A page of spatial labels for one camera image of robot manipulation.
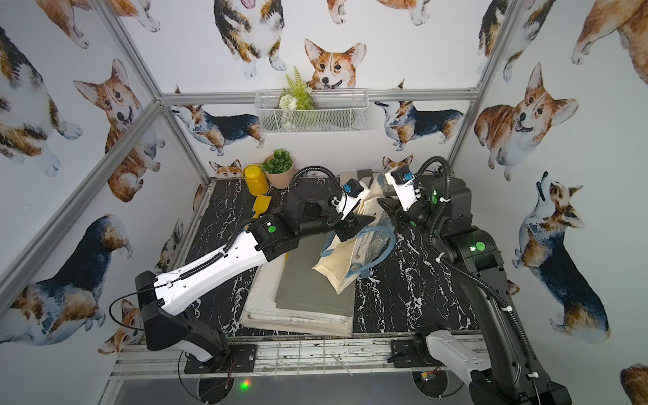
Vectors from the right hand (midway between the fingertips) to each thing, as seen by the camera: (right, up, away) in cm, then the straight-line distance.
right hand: (382, 193), depth 62 cm
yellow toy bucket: (-47, +7, +47) cm, 67 cm away
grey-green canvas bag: (-24, -30, +22) cm, 44 cm away
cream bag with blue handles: (-5, -21, +27) cm, 35 cm away
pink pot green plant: (-37, +11, +45) cm, 59 cm away
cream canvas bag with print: (-36, -37, +18) cm, 54 cm away
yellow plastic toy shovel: (-45, -3, +49) cm, 67 cm away
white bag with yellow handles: (-35, -37, +17) cm, 54 cm away
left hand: (-2, -4, +1) cm, 5 cm away
